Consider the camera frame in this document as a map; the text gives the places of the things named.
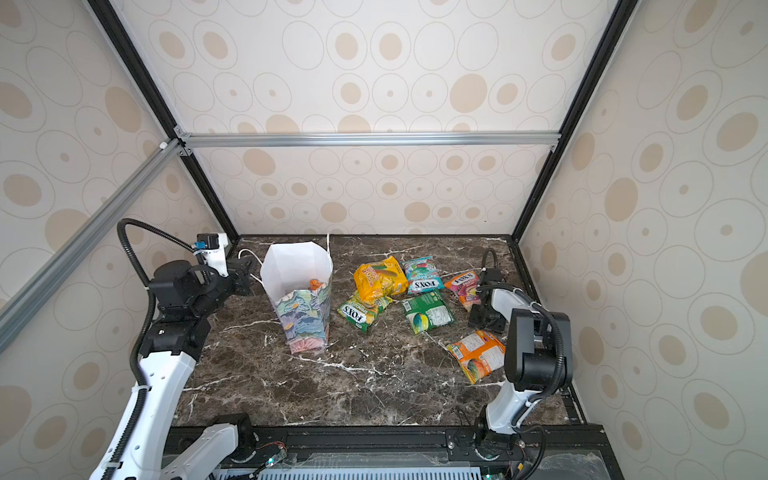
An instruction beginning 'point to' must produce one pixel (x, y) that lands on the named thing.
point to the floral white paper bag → (299, 277)
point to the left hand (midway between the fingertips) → (258, 254)
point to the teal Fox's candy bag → (422, 275)
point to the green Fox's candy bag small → (360, 313)
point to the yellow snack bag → (378, 280)
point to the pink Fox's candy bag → (468, 286)
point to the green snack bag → (428, 311)
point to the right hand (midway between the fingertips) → (486, 325)
